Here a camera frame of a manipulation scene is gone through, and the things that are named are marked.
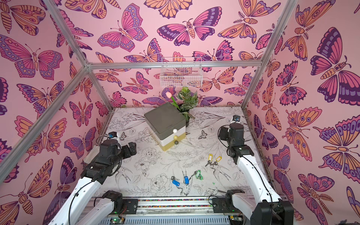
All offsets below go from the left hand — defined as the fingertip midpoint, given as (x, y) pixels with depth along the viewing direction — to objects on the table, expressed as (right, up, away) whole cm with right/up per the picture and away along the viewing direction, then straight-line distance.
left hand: (130, 144), depth 78 cm
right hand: (+55, +9, +3) cm, 55 cm away
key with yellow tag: (+53, -12, +13) cm, 56 cm away
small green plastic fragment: (+48, -23, +3) cm, 53 cm away
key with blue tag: (+25, -23, +4) cm, 34 cm away
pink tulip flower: (+21, +29, +12) cm, 38 cm away
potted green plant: (+34, +26, +11) cm, 45 cm away
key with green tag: (+39, -20, +5) cm, 44 cm away
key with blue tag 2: (+32, -22, +5) cm, 39 cm away
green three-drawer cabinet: (+20, +11, +5) cm, 23 cm away
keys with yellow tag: (+47, -12, +12) cm, 50 cm away
